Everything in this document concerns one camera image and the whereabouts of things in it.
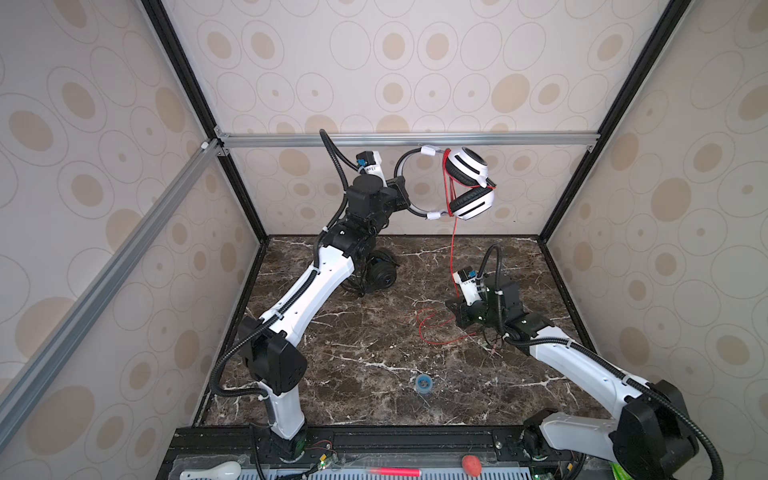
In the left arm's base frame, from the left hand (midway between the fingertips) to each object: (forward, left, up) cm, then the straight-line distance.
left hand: (413, 168), depth 68 cm
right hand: (-16, -11, -32) cm, 37 cm away
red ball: (-53, -14, -43) cm, 69 cm away
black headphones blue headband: (0, +10, -40) cm, 41 cm away
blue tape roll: (-34, -4, -46) cm, 57 cm away
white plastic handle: (-54, +44, -45) cm, 83 cm away
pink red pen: (-54, +4, -44) cm, 70 cm away
